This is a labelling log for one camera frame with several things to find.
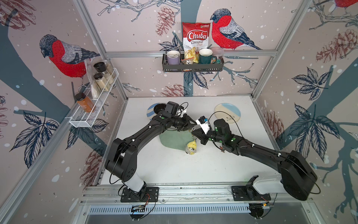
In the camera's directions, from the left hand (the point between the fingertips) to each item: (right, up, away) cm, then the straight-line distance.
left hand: (198, 122), depth 78 cm
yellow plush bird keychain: (-4, -14, -1) cm, 14 cm away
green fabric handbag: (-13, -12, +6) cm, 18 cm away
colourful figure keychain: (+12, -14, -6) cm, 19 cm away
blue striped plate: (-34, +4, +29) cm, 46 cm away
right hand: (-3, -5, +2) cm, 6 cm away
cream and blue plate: (+27, +5, +32) cm, 42 cm away
